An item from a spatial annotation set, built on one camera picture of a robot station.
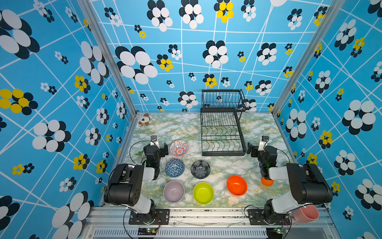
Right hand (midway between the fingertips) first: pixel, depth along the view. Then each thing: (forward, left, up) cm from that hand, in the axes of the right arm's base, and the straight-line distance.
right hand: (259, 143), depth 93 cm
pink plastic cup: (-39, -11, 0) cm, 41 cm away
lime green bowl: (-28, +36, -7) cm, 46 cm away
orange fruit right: (-24, +1, -2) cm, 24 cm away
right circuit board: (-46, +3, -8) cm, 46 cm away
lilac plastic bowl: (-28, +52, -6) cm, 59 cm away
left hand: (-1, +64, +2) cm, 64 cm away
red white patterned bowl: (-1, +52, -5) cm, 52 cm away
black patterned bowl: (-15, +37, -6) cm, 41 cm away
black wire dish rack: (+10, +23, -5) cm, 25 cm away
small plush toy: (+22, +80, -2) cm, 83 cm away
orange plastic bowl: (-25, +17, -4) cm, 31 cm away
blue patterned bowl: (-15, +53, -5) cm, 55 cm away
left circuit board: (-46, +64, -9) cm, 79 cm away
